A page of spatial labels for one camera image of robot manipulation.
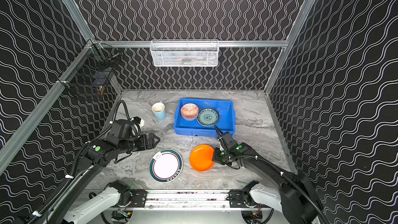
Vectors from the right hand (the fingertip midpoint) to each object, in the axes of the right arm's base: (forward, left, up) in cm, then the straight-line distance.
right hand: (214, 159), depth 83 cm
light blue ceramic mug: (+28, +33, +6) cm, 44 cm away
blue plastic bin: (+20, +18, -1) cm, 27 cm away
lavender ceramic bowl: (+24, +15, +3) cm, 29 cm away
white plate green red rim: (-3, +26, -3) cm, 26 cm away
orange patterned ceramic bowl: (+33, +15, +1) cm, 36 cm away
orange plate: (+3, +7, -5) cm, 9 cm away
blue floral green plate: (+29, +3, -2) cm, 30 cm away
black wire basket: (+48, +75, +25) cm, 92 cm away
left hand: (+2, +29, +18) cm, 34 cm away
